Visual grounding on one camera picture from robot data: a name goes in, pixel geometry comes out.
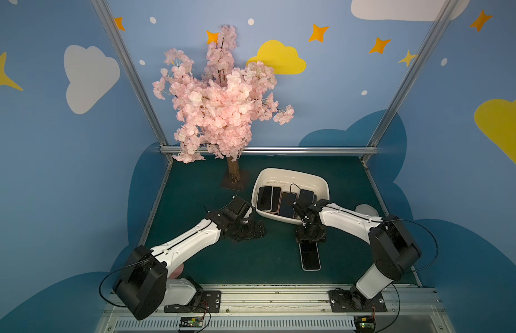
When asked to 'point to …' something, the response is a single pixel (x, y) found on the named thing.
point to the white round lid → (367, 209)
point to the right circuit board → (364, 324)
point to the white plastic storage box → (283, 178)
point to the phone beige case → (308, 195)
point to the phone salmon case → (276, 199)
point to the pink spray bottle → (177, 271)
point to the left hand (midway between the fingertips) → (258, 231)
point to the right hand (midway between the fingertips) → (307, 238)
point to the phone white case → (310, 256)
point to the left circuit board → (191, 322)
